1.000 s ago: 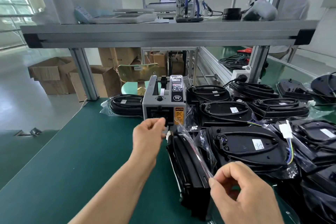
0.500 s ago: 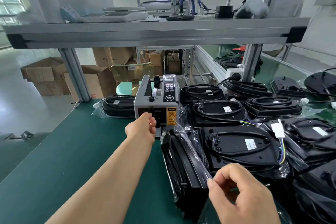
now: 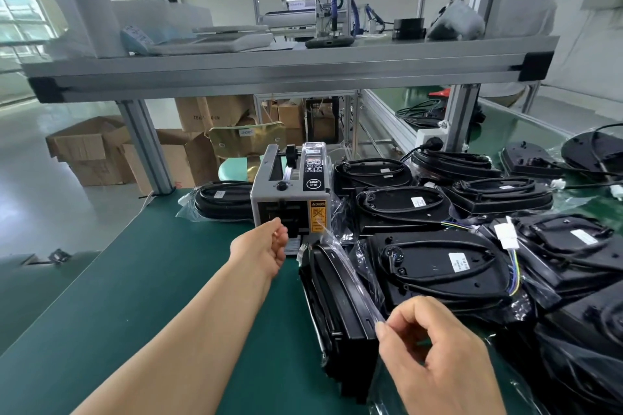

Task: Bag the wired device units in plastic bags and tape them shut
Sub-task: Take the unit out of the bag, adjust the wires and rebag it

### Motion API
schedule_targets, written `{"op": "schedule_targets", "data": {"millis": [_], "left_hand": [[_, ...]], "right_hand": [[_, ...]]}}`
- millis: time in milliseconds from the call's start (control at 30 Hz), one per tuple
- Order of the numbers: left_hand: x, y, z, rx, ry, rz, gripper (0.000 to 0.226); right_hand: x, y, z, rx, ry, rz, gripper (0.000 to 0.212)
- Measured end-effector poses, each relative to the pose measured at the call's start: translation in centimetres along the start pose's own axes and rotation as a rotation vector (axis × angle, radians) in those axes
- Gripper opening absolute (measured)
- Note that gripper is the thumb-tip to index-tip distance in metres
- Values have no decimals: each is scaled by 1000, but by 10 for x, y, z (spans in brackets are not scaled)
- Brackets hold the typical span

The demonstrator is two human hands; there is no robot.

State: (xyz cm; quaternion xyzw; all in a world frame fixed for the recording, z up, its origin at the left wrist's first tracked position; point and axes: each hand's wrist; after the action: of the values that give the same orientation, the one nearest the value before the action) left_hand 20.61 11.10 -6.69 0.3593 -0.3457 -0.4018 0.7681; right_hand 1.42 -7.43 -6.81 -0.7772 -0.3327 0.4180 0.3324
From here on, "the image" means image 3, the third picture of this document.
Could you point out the person's left hand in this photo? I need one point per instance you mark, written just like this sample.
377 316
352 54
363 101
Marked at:
261 246

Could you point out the person's right hand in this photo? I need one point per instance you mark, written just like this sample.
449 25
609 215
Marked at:
443 361

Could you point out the bagged black lamp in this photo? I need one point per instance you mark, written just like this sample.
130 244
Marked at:
365 279

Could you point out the group of bagged black lamps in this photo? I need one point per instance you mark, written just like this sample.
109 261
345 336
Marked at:
467 254

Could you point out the unbagged black lamps with cables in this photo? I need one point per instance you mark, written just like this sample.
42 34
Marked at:
584 152

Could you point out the person's left forearm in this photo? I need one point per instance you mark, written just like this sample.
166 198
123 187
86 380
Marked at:
180 347

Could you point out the grey tape dispenser machine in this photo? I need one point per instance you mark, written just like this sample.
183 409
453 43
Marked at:
282 196

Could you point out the green round stool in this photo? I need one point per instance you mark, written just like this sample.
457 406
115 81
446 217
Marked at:
236 170

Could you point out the grey metal shelf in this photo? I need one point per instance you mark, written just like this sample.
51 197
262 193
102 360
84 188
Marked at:
292 67

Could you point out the white power socket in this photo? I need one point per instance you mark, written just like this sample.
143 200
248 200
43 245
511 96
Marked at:
433 141

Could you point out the white flat scale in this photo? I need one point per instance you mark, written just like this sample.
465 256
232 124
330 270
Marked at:
214 43

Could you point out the black phone on shelf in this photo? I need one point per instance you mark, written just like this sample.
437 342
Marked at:
330 41

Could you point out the white handset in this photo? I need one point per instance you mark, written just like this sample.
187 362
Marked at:
137 40

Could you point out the white box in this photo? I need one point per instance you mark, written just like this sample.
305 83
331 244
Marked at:
170 19

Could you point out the black cup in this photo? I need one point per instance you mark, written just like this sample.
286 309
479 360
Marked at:
409 28

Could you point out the grey barcode scanner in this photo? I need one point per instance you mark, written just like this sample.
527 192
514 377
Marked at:
457 23

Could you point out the window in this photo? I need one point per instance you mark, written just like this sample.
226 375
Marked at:
21 30

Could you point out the metal floor bracket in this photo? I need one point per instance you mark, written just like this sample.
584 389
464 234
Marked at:
54 255

